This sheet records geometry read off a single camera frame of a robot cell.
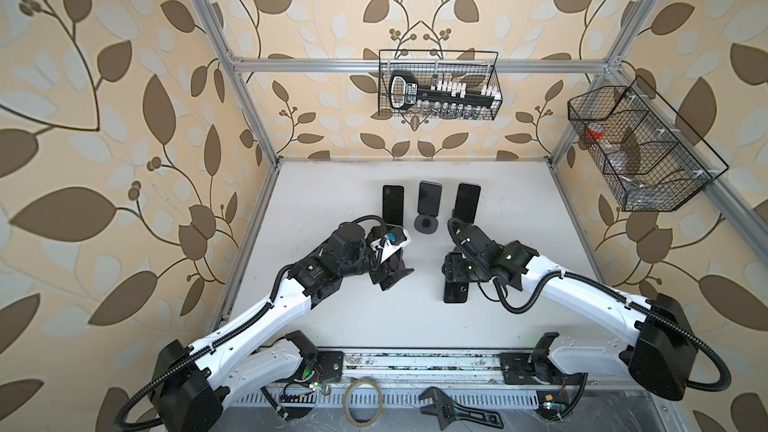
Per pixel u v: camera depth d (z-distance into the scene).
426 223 1.01
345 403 0.67
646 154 0.75
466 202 0.94
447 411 0.68
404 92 0.85
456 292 0.81
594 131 0.88
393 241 0.61
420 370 0.75
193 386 0.38
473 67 0.91
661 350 0.39
